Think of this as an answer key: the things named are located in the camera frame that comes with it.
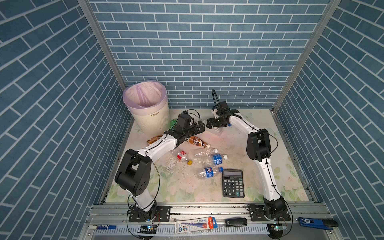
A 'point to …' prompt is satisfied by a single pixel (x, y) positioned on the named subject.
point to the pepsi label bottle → (210, 172)
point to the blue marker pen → (106, 227)
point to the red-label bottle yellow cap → (182, 155)
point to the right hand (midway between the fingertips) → (211, 123)
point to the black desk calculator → (233, 184)
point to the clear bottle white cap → (205, 152)
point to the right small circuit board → (276, 228)
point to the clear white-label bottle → (217, 129)
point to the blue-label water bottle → (216, 159)
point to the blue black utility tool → (326, 224)
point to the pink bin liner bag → (147, 97)
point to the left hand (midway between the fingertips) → (200, 126)
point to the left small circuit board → (149, 229)
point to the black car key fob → (236, 222)
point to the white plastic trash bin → (154, 125)
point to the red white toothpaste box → (195, 225)
